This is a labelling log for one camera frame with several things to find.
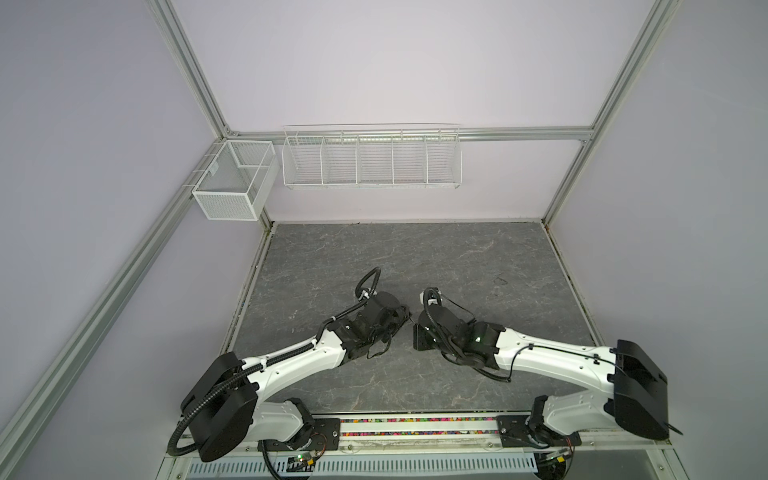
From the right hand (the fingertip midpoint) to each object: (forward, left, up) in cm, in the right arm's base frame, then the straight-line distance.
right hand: (412, 331), depth 79 cm
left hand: (+4, 0, +2) cm, 4 cm away
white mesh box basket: (+48, +59, +12) cm, 78 cm away
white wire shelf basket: (+53, +12, +19) cm, 58 cm away
